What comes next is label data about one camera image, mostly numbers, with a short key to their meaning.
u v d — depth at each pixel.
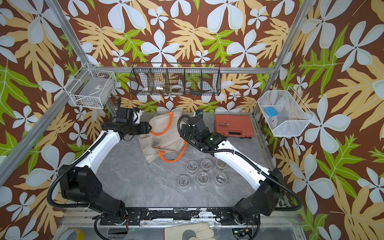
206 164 0.87
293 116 0.78
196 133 0.56
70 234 0.70
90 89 0.85
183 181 0.80
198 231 0.70
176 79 0.97
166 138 1.05
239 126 1.11
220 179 0.81
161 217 0.75
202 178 0.82
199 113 0.67
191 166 0.86
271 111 0.86
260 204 1.12
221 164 0.86
